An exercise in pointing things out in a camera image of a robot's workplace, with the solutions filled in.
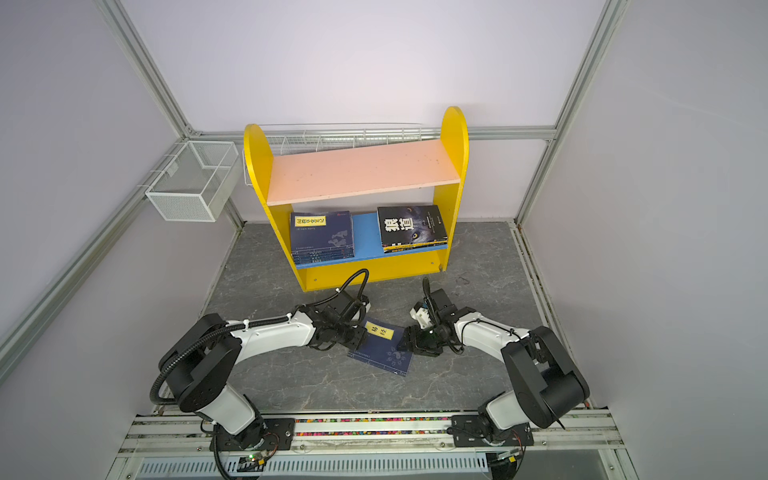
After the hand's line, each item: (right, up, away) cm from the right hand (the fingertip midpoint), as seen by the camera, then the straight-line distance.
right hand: (407, 351), depth 86 cm
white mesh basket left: (-69, +52, +13) cm, 88 cm away
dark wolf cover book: (+1, +37, +8) cm, 37 cm away
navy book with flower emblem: (-8, +1, +1) cm, 8 cm away
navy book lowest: (-26, +34, +4) cm, 43 cm away
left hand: (-14, +3, +3) cm, 14 cm away
